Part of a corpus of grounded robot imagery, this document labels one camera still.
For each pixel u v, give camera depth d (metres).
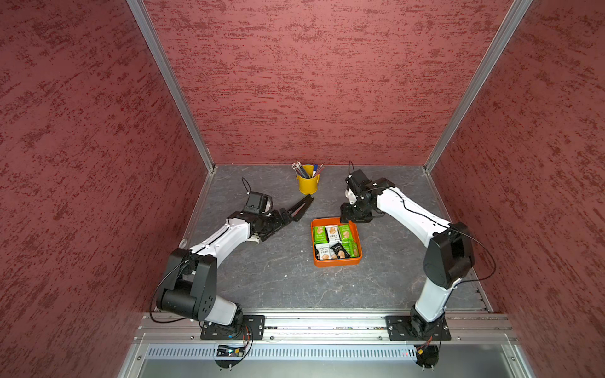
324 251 0.88
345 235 0.93
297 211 1.02
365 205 0.70
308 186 1.07
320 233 0.93
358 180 0.71
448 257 0.46
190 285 0.43
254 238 0.87
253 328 0.74
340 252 0.88
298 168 0.98
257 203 0.71
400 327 0.74
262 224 0.75
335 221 0.95
